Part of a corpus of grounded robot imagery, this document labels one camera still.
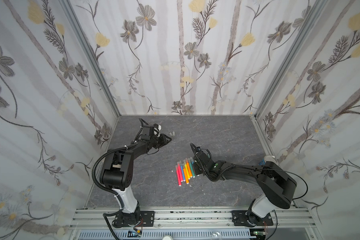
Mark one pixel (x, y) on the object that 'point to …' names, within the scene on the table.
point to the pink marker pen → (179, 182)
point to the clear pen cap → (173, 133)
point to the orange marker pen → (188, 167)
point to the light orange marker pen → (186, 176)
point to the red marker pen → (180, 172)
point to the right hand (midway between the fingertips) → (192, 161)
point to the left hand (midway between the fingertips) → (168, 135)
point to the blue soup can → (262, 162)
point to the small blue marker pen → (183, 176)
